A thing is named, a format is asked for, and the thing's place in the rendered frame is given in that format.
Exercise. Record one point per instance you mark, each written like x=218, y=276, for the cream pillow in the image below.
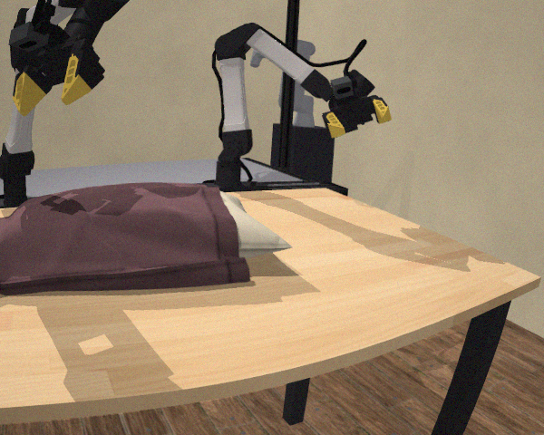
x=254, y=239

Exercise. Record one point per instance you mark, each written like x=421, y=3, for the maroon pillowcase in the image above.
x=133, y=236

